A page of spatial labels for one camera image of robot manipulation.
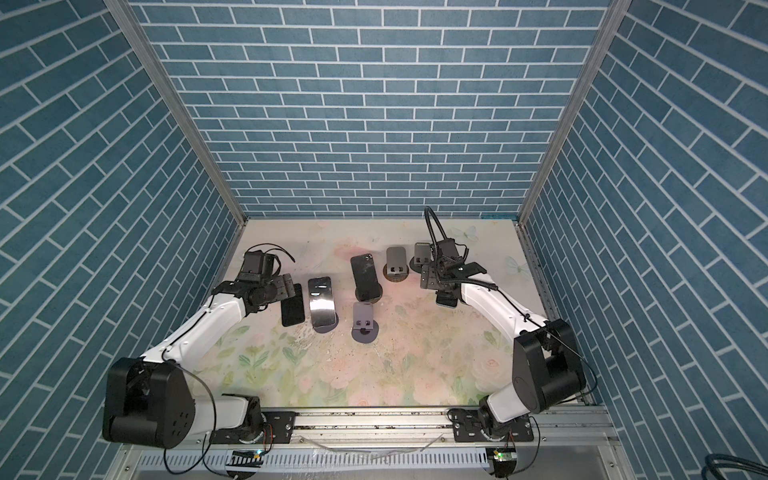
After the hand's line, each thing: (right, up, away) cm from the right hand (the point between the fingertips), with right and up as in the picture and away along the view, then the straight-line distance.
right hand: (437, 274), depth 90 cm
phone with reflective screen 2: (+5, -9, +7) cm, 12 cm away
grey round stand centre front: (-21, -15, -5) cm, 27 cm away
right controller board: (+15, -45, -16) cm, 50 cm away
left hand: (-47, -4, -2) cm, 47 cm away
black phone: (-47, -13, +8) cm, 49 cm away
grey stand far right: (-3, +5, +13) cm, 14 cm away
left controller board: (-49, -45, -18) cm, 69 cm away
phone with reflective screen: (-34, -8, -3) cm, 35 cm away
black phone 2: (-22, -1, +2) cm, 22 cm away
